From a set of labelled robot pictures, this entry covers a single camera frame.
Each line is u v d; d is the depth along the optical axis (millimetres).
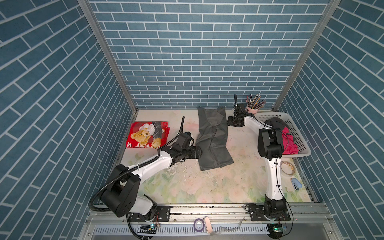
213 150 958
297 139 945
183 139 677
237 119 847
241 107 886
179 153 645
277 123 994
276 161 630
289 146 906
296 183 816
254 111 1103
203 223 708
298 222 775
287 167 909
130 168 457
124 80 1033
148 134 987
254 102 1116
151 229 720
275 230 702
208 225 684
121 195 419
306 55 887
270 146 629
